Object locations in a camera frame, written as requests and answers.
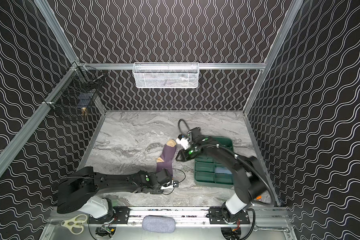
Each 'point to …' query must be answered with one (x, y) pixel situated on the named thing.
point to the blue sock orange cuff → (222, 170)
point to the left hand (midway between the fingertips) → (164, 184)
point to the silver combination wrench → (285, 229)
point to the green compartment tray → (205, 165)
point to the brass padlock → (83, 109)
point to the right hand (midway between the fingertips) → (179, 159)
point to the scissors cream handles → (75, 224)
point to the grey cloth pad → (158, 224)
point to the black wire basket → (78, 88)
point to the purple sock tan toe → (165, 161)
